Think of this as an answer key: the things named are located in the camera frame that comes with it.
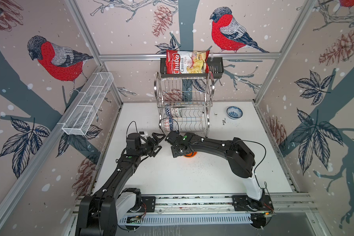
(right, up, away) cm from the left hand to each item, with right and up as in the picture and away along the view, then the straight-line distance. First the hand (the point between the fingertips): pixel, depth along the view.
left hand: (163, 140), depth 80 cm
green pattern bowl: (+8, +16, +18) cm, 26 cm away
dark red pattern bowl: (+4, +16, +19) cm, 25 cm away
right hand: (+7, -11, +9) cm, 16 cm away
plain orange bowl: (+15, -11, +9) cm, 21 cm away
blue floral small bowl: (+51, +16, +32) cm, 62 cm away
